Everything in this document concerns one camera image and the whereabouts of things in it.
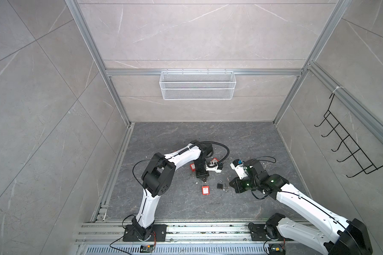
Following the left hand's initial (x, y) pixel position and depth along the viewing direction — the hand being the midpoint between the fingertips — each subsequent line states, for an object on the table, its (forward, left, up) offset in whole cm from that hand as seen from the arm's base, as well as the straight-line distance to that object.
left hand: (204, 174), depth 89 cm
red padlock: (-8, 0, -2) cm, 8 cm away
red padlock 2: (+11, -8, -2) cm, 13 cm away
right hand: (-7, -12, +6) cm, 16 cm away
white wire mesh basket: (+50, +1, +26) cm, 56 cm away
